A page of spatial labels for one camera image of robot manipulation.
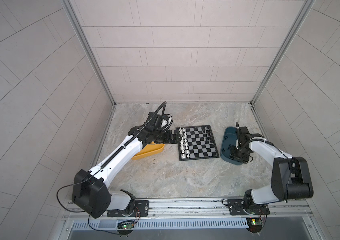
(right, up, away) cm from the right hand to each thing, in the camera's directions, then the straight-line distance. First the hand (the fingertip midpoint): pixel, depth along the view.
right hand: (231, 157), depth 88 cm
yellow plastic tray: (-49, +4, 0) cm, 49 cm away
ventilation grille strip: (-15, -24, -20) cm, 35 cm away
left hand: (-31, +14, -12) cm, 36 cm away
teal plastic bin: (+1, +10, +9) cm, 13 cm away
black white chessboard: (-19, +8, +6) cm, 22 cm away
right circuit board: (+4, -25, -20) cm, 32 cm away
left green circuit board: (-54, -23, -23) cm, 64 cm away
